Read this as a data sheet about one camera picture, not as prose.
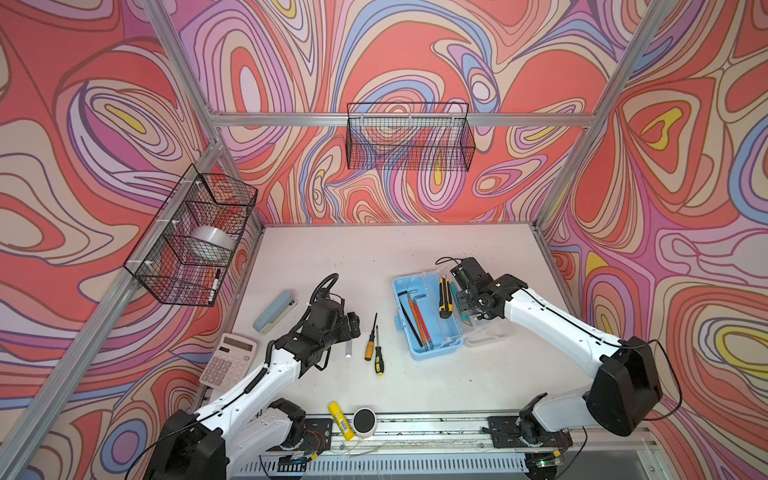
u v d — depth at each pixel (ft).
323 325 2.07
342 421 2.42
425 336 2.97
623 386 1.33
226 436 1.35
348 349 2.88
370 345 2.87
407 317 3.07
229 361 2.76
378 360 2.76
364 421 2.36
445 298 2.91
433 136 3.15
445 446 2.39
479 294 2.02
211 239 2.40
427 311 3.10
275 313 2.98
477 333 2.61
